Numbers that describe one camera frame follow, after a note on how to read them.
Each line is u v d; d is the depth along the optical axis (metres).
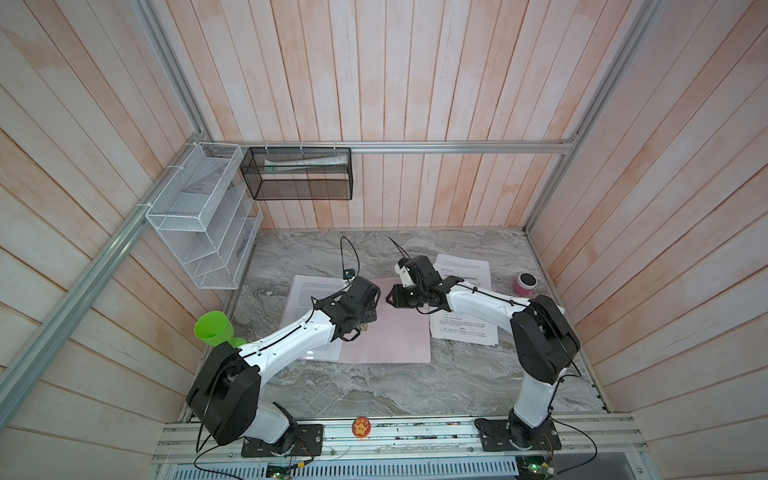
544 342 0.49
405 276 0.76
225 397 0.41
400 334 0.89
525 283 0.98
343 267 0.76
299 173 1.04
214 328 0.76
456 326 0.93
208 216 0.73
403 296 0.80
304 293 1.01
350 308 0.65
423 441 0.75
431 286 0.71
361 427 0.76
